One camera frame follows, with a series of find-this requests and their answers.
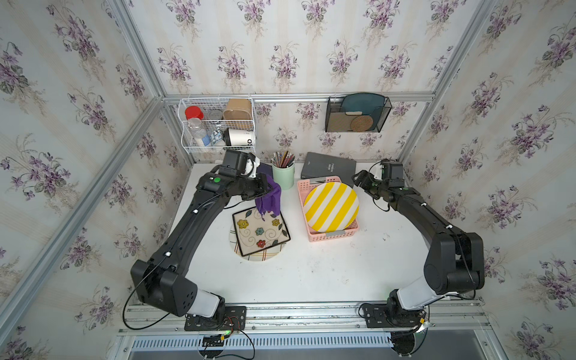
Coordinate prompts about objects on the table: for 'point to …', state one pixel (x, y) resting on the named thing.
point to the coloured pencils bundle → (283, 160)
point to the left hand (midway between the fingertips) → (278, 191)
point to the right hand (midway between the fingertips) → (360, 181)
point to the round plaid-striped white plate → (262, 255)
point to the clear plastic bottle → (197, 131)
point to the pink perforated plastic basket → (315, 235)
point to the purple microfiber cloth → (271, 201)
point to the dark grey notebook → (315, 165)
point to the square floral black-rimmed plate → (255, 234)
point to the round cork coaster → (361, 124)
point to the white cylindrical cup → (241, 136)
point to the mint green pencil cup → (284, 177)
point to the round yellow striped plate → (331, 208)
